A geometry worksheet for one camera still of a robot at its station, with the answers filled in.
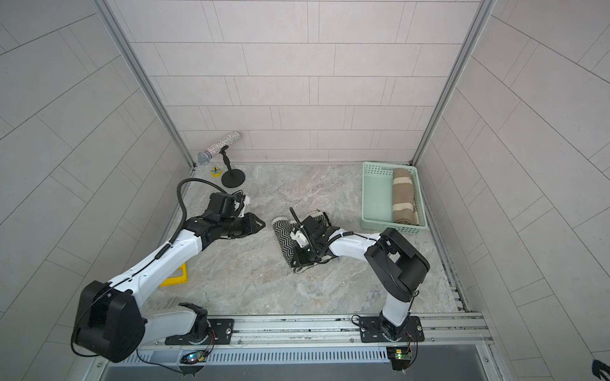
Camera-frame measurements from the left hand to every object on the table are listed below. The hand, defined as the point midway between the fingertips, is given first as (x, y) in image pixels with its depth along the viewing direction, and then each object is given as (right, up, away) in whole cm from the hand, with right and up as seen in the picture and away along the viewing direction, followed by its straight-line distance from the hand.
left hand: (268, 223), depth 82 cm
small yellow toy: (-31, +19, +30) cm, 47 cm away
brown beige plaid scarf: (+53, +8, +15) cm, 55 cm away
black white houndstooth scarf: (+6, -8, +3) cm, 10 cm away
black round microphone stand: (-23, +16, +28) cm, 39 cm away
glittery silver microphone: (-25, +24, +6) cm, 35 cm away
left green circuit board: (-17, -34, -17) cm, 42 cm away
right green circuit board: (+41, -36, -14) cm, 57 cm away
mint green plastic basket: (+51, +7, +23) cm, 56 cm away
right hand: (+9, -16, +2) cm, 18 cm away
